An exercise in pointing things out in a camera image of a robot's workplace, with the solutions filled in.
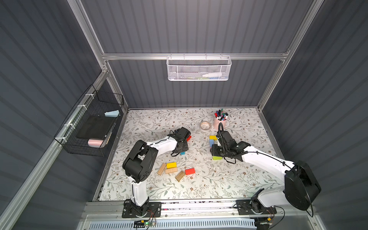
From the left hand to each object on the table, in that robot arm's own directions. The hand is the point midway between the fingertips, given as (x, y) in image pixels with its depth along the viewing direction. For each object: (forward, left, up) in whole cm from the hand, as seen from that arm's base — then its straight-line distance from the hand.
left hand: (186, 149), depth 95 cm
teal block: (-3, +2, -1) cm, 4 cm away
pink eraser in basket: (-13, +41, +29) cm, 52 cm away
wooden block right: (-17, +4, -1) cm, 18 cm away
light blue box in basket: (+9, +42, +26) cm, 50 cm away
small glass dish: (+21, -15, -1) cm, 26 cm away
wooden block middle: (-14, +9, -1) cm, 17 cm away
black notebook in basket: (-5, +43, +31) cm, 53 cm away
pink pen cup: (+18, -22, +6) cm, 29 cm away
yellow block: (-11, +9, -1) cm, 14 cm away
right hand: (-6, -16, +8) cm, 19 cm away
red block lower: (-14, -2, -2) cm, 15 cm away
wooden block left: (-13, +15, 0) cm, 20 cm away
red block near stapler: (+9, -2, -1) cm, 9 cm away
